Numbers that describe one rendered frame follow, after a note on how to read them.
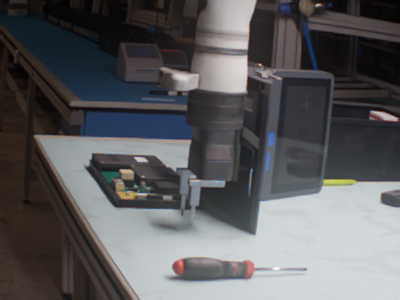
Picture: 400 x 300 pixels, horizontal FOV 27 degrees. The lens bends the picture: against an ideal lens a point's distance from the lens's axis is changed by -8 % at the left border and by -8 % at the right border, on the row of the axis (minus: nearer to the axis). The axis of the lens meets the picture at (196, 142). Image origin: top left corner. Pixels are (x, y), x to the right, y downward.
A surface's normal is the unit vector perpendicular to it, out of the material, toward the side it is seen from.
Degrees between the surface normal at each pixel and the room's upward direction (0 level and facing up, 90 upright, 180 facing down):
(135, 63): 40
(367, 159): 90
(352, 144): 90
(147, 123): 90
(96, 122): 90
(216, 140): 102
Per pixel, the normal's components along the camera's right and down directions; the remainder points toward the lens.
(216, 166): 0.26, 0.20
